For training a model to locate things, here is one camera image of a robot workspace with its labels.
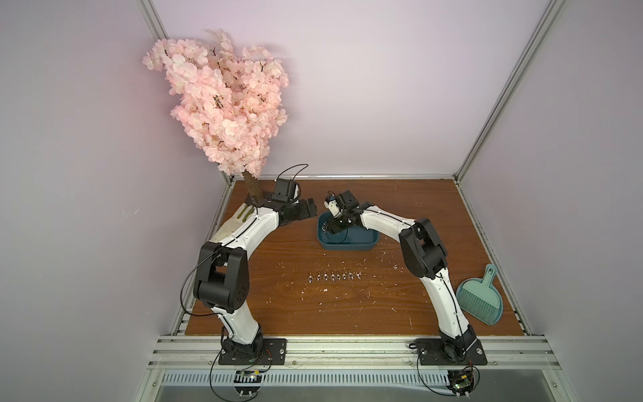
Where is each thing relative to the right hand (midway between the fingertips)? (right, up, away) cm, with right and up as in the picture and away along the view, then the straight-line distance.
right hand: (330, 220), depth 102 cm
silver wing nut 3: (+1, -20, -14) cm, 24 cm away
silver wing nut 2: (-2, -19, -14) cm, 24 cm away
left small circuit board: (-25, -46, -29) cm, 60 cm away
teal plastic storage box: (+10, -8, +2) cm, 13 cm away
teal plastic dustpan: (+51, -25, -20) cm, 60 cm away
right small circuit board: (+37, -44, -32) cm, 66 cm away
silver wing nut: (-5, -20, -14) cm, 24 cm away
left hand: (-8, +5, -9) cm, 13 cm away
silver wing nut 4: (+3, -19, -14) cm, 24 cm away
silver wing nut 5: (+5, -19, -14) cm, 24 cm away
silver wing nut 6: (+7, -19, -14) cm, 25 cm away
